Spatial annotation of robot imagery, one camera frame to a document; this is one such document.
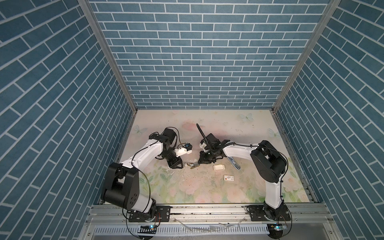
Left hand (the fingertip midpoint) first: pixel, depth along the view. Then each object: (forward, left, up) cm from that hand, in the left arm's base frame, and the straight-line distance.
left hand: (180, 163), depth 84 cm
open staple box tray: (0, -23, -8) cm, 25 cm away
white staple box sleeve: (-7, -28, -6) cm, 29 cm away
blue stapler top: (+3, -32, -6) cm, 33 cm away
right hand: (+4, -10, -6) cm, 12 cm away
